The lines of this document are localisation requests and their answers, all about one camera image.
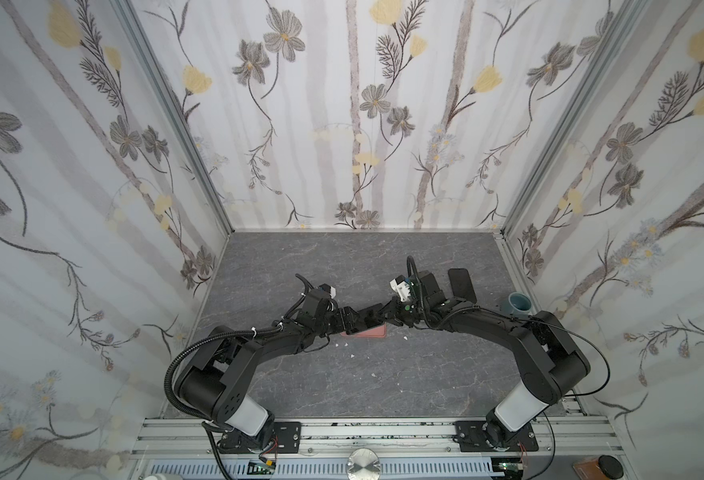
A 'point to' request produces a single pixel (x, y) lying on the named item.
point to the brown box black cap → (604, 467)
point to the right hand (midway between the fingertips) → (369, 308)
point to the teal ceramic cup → (520, 303)
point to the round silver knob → (363, 464)
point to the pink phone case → (376, 332)
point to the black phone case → (461, 284)
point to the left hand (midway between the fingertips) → (348, 311)
